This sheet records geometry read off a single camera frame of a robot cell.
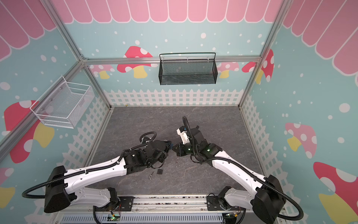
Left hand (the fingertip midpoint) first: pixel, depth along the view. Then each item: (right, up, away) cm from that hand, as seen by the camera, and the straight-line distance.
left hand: (173, 146), depth 75 cm
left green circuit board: (-29, -36, -3) cm, 47 cm away
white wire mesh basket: (-95, +28, +42) cm, 108 cm away
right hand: (-1, -1, 0) cm, 1 cm away
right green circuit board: (+30, -36, -3) cm, 47 cm away
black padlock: (-9, -17, +10) cm, 22 cm away
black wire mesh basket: (+8, +63, +64) cm, 90 cm away
